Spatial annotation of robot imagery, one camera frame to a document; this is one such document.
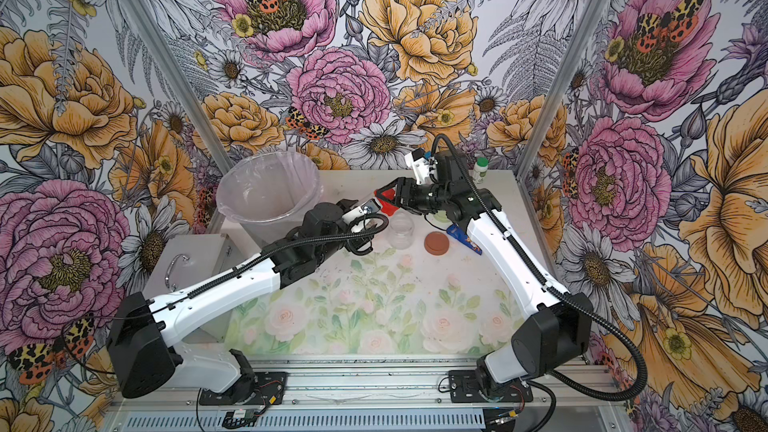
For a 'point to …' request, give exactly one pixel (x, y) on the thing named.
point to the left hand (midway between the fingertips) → (360, 217)
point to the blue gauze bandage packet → (459, 235)
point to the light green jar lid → (441, 216)
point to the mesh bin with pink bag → (269, 193)
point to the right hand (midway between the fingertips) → (383, 204)
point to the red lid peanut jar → (364, 226)
